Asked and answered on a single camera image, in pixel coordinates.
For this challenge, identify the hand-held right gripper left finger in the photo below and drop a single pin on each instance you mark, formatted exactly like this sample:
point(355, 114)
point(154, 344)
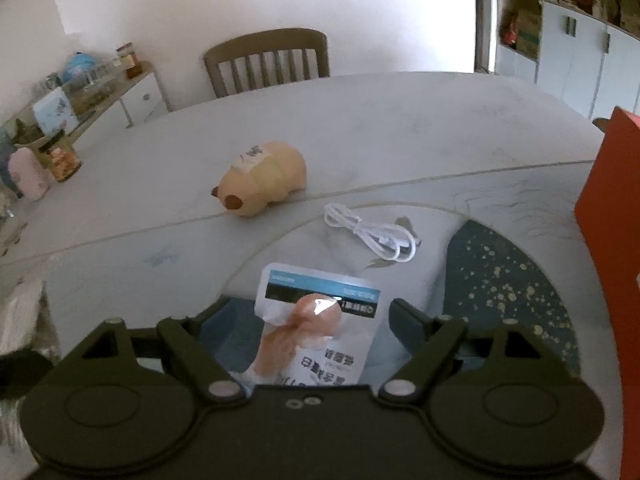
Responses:
point(220, 330)

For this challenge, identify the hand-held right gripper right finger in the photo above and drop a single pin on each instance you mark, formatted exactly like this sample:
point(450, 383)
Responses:
point(402, 320)

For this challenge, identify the white drumstick snack packet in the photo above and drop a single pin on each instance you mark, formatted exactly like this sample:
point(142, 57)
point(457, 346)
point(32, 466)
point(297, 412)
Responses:
point(320, 355)

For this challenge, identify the red cardboard box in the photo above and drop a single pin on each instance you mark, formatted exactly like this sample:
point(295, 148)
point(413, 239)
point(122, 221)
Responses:
point(615, 210)

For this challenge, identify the clear glass container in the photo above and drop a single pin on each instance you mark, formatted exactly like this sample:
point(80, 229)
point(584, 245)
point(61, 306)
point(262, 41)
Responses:
point(92, 90)

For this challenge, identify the tan capybara toy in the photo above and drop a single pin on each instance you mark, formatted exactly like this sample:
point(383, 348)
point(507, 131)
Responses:
point(270, 175)

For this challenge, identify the brown jar with yellow label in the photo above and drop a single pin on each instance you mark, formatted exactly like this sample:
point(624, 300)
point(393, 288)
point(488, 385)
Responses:
point(64, 160)

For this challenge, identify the white sideboard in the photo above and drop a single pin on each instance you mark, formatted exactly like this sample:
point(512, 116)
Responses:
point(145, 97)

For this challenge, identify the pink bottle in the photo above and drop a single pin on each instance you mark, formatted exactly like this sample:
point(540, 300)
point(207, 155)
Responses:
point(27, 172)

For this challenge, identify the white tin with blue print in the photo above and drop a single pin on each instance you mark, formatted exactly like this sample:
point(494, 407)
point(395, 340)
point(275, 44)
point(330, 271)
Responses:
point(52, 112)

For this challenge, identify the jar with dark lid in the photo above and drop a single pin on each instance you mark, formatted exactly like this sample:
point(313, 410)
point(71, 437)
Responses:
point(127, 57)

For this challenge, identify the wooden chair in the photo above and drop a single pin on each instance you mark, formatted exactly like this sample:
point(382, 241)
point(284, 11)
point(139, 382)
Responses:
point(265, 40)

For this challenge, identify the blue globe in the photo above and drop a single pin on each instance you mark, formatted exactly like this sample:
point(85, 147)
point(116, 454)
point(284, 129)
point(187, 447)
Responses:
point(80, 65)

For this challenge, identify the white wall cabinet unit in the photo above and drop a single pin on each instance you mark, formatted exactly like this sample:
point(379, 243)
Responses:
point(575, 60)

